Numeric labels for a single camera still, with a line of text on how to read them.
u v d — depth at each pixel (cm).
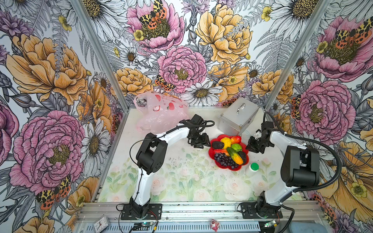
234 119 96
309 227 68
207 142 87
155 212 73
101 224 69
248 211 74
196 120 79
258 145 81
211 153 93
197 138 81
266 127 76
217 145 91
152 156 53
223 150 92
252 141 84
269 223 72
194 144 86
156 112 102
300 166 47
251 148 83
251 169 80
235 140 94
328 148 47
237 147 92
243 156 87
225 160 87
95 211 76
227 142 93
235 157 85
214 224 67
